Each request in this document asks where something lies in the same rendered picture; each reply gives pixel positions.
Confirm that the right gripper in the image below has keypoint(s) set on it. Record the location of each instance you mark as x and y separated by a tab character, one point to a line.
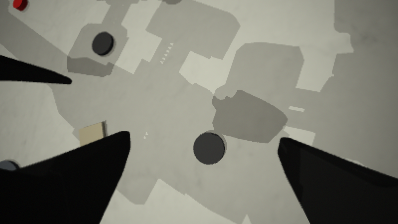
15	70

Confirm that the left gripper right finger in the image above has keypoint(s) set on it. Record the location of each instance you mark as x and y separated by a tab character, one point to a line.
333	190

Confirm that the beige square pad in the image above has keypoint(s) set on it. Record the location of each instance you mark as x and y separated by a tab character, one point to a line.
92	133

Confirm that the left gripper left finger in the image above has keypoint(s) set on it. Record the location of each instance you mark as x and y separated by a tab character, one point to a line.
71	188

